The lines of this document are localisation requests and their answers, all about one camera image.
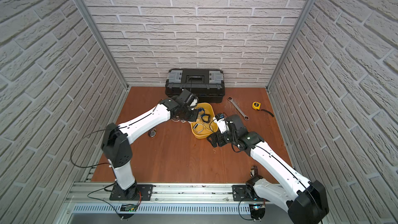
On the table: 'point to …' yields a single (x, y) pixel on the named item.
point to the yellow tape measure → (257, 105)
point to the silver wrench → (230, 99)
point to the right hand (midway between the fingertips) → (216, 135)
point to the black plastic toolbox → (208, 84)
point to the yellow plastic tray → (204, 124)
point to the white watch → (198, 127)
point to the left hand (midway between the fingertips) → (199, 115)
